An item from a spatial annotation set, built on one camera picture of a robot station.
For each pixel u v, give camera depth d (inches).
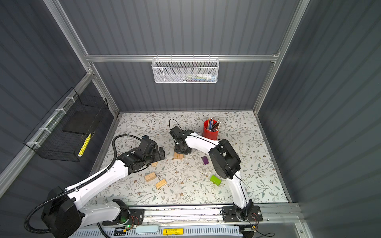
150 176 33.3
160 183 33.0
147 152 25.0
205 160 36.7
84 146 26.9
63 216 15.7
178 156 36.8
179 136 29.5
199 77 36.0
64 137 28.4
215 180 33.3
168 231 26.8
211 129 35.2
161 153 29.7
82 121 30.4
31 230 15.5
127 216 28.1
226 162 22.1
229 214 28.9
